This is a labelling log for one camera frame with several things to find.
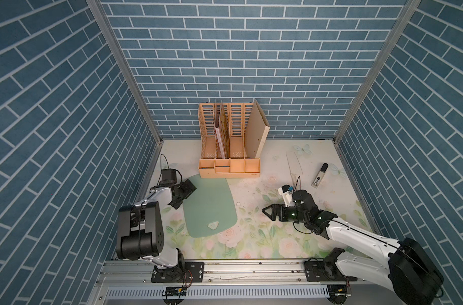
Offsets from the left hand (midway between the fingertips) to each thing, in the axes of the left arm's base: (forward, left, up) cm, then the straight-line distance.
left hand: (193, 191), depth 94 cm
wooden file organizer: (+12, -9, +7) cm, 16 cm away
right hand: (-13, -36, +6) cm, 39 cm away
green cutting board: (-7, -9, -4) cm, 12 cm away
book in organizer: (+23, -14, +19) cm, 33 cm away
